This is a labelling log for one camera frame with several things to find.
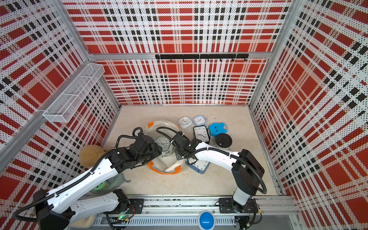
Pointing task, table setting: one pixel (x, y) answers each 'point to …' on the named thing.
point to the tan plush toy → (89, 155)
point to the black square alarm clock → (201, 132)
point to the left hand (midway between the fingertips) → (161, 150)
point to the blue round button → (206, 220)
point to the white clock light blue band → (184, 122)
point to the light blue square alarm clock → (199, 120)
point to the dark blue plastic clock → (200, 166)
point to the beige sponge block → (86, 222)
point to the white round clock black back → (223, 140)
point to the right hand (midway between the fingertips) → (184, 152)
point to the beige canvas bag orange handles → (171, 162)
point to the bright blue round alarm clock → (216, 129)
